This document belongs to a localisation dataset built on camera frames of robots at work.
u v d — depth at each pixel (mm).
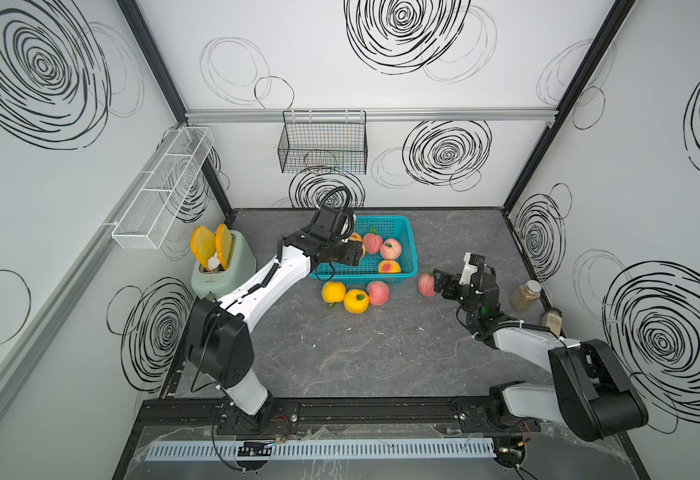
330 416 753
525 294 868
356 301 888
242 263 845
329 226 633
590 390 423
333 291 916
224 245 842
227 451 695
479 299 679
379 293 894
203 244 814
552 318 867
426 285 929
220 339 434
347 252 751
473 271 723
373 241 1020
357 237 1033
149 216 722
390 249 1003
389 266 947
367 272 1016
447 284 803
